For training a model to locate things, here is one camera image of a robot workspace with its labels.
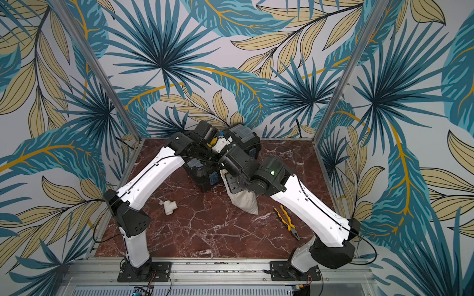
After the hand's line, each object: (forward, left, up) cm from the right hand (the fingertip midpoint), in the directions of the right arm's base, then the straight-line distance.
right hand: (225, 187), depth 62 cm
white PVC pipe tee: (+7, +28, -29) cm, 41 cm away
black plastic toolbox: (+17, +9, -18) cm, 26 cm away
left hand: (+12, -1, -5) cm, 13 cm away
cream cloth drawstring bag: (+5, -7, -19) cm, 21 cm away
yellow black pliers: (-3, -29, -32) cm, 43 cm away
